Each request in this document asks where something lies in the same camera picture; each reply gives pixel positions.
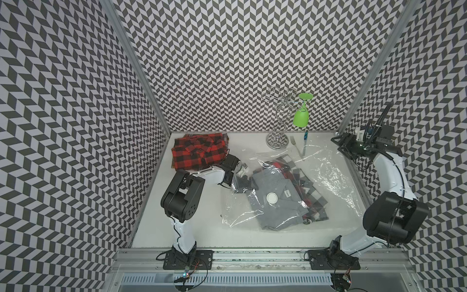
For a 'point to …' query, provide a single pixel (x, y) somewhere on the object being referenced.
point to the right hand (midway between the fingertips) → (334, 145)
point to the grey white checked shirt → (314, 200)
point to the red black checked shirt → (195, 151)
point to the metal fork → (294, 143)
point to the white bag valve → (272, 198)
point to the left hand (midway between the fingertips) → (250, 191)
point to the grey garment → (276, 202)
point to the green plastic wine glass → (301, 116)
